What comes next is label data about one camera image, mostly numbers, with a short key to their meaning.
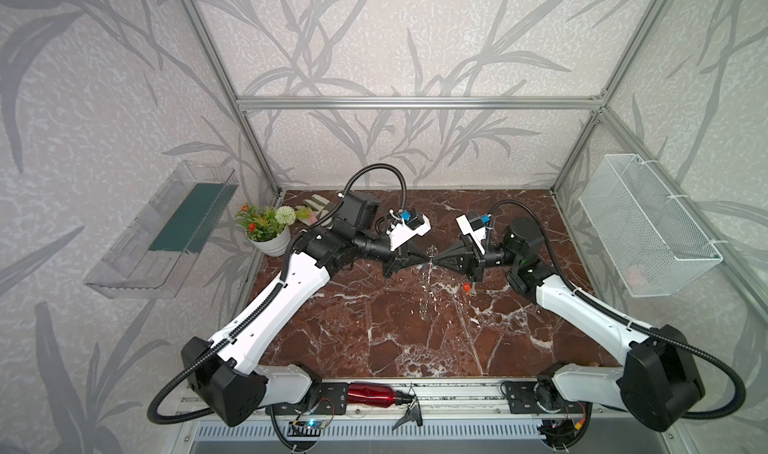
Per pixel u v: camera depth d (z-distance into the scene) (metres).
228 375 0.37
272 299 0.43
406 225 0.56
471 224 0.59
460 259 0.63
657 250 0.63
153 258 0.63
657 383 0.40
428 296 0.91
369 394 0.71
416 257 0.62
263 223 0.89
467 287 0.94
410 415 0.71
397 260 0.56
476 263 0.61
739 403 0.39
